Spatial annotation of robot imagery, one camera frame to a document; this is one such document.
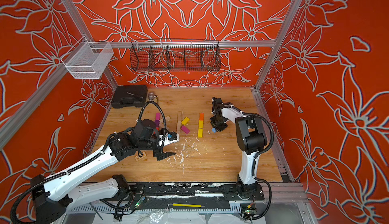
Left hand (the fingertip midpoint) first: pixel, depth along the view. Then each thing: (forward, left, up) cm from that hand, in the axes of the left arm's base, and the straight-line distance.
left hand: (173, 140), depth 71 cm
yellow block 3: (+14, -13, -17) cm, 26 cm away
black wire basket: (+55, +6, +12) cm, 57 cm away
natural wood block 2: (+26, +2, -18) cm, 32 cm away
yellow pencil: (-23, -9, -19) cm, 31 cm away
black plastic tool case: (+37, +39, -12) cm, 55 cm away
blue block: (+17, -21, -17) cm, 32 cm away
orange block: (+29, -13, -20) cm, 37 cm away
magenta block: (+16, -3, -18) cm, 24 cm away
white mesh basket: (+43, +60, +13) cm, 75 cm away
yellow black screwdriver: (-28, +35, -20) cm, 49 cm away
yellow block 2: (+21, -13, -18) cm, 31 cm away
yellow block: (+23, -3, -17) cm, 29 cm away
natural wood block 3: (+19, +1, -18) cm, 26 cm away
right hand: (+21, -21, -17) cm, 34 cm away
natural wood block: (+24, +10, -18) cm, 31 cm away
